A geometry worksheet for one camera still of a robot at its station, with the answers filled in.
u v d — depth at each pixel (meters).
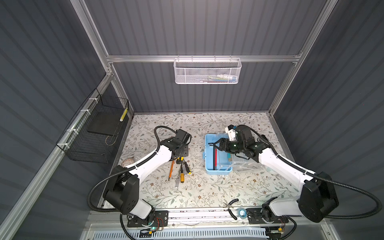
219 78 0.93
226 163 0.91
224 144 0.72
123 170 0.45
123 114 0.82
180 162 0.84
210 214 0.77
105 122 0.76
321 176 0.44
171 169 0.91
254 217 0.73
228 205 0.78
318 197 0.41
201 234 0.77
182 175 0.87
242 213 0.75
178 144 0.66
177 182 0.85
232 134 0.74
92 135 0.73
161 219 0.72
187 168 0.89
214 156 0.95
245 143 0.63
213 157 0.95
